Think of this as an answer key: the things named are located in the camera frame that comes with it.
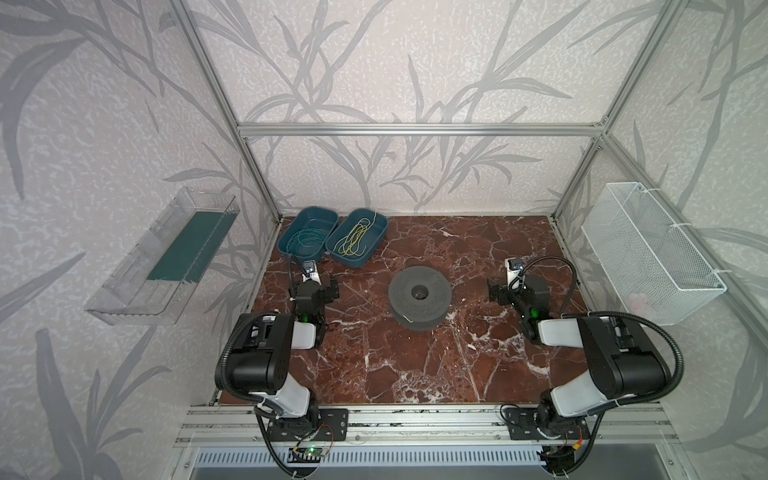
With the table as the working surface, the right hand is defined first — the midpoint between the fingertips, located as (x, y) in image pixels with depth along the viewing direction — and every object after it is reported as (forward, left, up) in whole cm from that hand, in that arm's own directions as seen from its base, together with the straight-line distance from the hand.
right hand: (505, 267), depth 95 cm
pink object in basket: (-20, -25, +12) cm, 34 cm away
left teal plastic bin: (+27, +69, -4) cm, 75 cm away
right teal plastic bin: (+17, +45, -5) cm, 48 cm away
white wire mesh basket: (-18, -21, +26) cm, 38 cm away
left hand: (-1, +60, +2) cm, 60 cm away
